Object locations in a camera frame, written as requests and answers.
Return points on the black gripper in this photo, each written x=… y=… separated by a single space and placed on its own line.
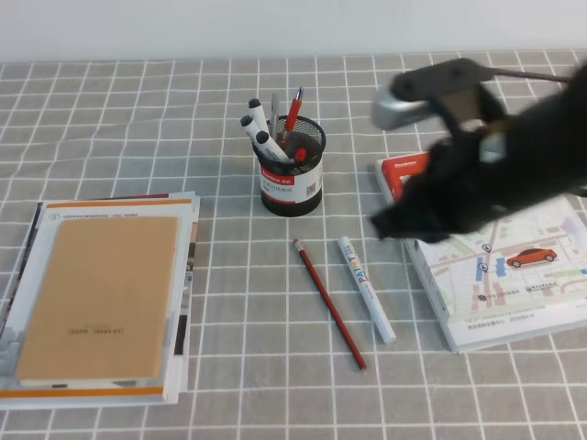
x=452 y=196

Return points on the red pencil with eraser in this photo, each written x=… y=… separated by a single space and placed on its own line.
x=354 y=350

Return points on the white paint marker pen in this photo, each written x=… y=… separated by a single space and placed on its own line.
x=368 y=294

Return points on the black mesh pen holder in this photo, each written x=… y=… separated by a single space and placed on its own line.
x=294 y=189

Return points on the red ballpoint pen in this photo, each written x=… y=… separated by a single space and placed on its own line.
x=292 y=116

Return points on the grey gel pen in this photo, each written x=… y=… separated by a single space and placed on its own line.
x=274 y=118

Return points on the small red cap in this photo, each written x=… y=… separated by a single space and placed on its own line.
x=300 y=155

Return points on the red white self-driving book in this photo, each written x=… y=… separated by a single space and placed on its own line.
x=520 y=277

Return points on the white marker black cap front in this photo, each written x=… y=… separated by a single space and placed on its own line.
x=270 y=149

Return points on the white marker black cap left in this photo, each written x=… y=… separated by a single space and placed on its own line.
x=250 y=127

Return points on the white marker black cap upright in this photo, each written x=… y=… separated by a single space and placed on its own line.
x=258 y=115

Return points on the white orange book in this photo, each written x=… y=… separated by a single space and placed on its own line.
x=101 y=306

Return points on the brown kraft notebook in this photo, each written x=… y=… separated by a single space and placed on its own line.
x=101 y=310

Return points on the stack of magazines underneath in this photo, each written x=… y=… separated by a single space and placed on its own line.
x=118 y=393

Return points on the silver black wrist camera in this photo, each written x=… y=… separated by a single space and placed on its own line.
x=452 y=90

